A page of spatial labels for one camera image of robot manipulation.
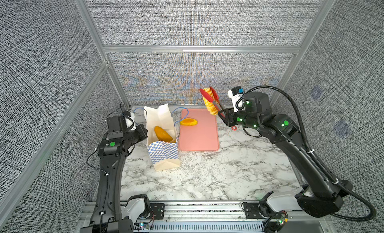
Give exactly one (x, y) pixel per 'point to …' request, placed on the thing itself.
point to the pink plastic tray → (203, 136)
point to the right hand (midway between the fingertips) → (221, 110)
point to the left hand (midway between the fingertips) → (147, 129)
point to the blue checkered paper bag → (163, 155)
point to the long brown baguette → (161, 135)
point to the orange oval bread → (188, 121)
